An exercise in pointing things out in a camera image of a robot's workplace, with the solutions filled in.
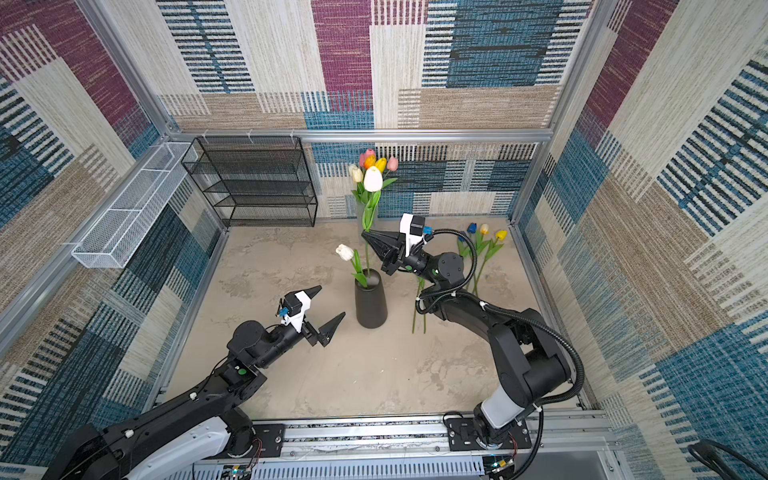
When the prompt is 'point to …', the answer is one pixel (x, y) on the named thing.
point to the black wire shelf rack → (255, 181)
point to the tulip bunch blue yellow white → (476, 246)
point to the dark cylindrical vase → (371, 310)
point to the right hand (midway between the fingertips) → (362, 235)
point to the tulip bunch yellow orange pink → (368, 159)
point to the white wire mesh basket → (123, 226)
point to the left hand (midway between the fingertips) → (330, 296)
